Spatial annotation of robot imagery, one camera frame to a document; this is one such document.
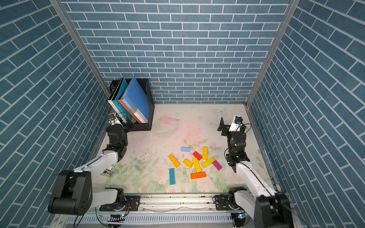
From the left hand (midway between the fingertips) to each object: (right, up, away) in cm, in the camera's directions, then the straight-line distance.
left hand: (125, 119), depth 85 cm
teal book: (-4, +9, -2) cm, 10 cm away
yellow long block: (+44, -29, +2) cm, 52 cm away
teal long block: (+29, -34, -2) cm, 44 cm away
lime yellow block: (+51, -28, +4) cm, 58 cm away
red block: (+44, -24, +6) cm, 51 cm away
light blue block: (+36, -20, +9) cm, 43 cm away
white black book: (-7, +8, 0) cm, 10 cm away
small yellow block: (+38, -28, +4) cm, 47 cm away
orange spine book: (+1, +5, +4) cm, 6 cm away
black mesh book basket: (+6, -6, +15) cm, 17 cm away
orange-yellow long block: (+28, -26, +6) cm, 38 cm away
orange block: (+44, -33, -2) cm, 56 cm away
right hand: (+63, -1, -5) cm, 63 cm away
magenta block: (+56, -29, +4) cm, 63 cm away
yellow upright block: (+50, -22, +9) cm, 55 cm away
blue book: (+3, +13, +11) cm, 17 cm away
